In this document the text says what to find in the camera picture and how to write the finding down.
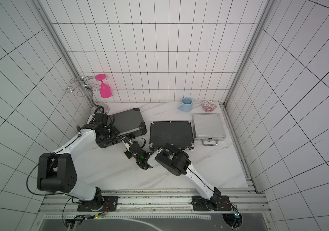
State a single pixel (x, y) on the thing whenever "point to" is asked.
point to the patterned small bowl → (208, 106)
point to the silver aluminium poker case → (208, 128)
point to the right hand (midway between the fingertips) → (128, 138)
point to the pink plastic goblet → (105, 92)
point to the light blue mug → (186, 105)
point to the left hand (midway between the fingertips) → (117, 137)
